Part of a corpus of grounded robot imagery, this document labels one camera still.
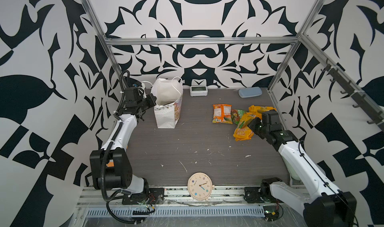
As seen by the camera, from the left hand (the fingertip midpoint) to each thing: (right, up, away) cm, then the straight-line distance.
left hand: (156, 94), depth 84 cm
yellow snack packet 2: (+47, -21, -3) cm, 51 cm away
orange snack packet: (+40, -11, +18) cm, 45 cm away
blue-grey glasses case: (+64, +4, +32) cm, 71 cm away
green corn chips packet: (+49, -13, +18) cm, 54 cm away
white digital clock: (+25, +5, +31) cm, 40 cm away
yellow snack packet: (+65, -9, +17) cm, 68 cm away
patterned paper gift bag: (+5, +1, +15) cm, 16 cm away
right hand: (+51, -14, -3) cm, 53 cm away
